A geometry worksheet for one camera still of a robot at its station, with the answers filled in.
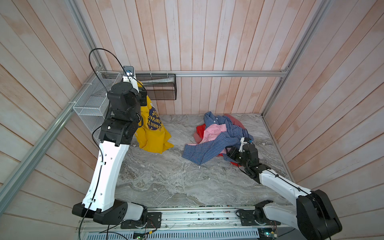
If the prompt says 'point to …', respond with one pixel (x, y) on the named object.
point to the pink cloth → (211, 131)
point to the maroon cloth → (237, 123)
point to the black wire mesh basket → (159, 86)
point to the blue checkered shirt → (217, 147)
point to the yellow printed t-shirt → (152, 136)
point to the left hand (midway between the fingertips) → (133, 87)
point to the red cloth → (200, 130)
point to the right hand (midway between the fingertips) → (228, 147)
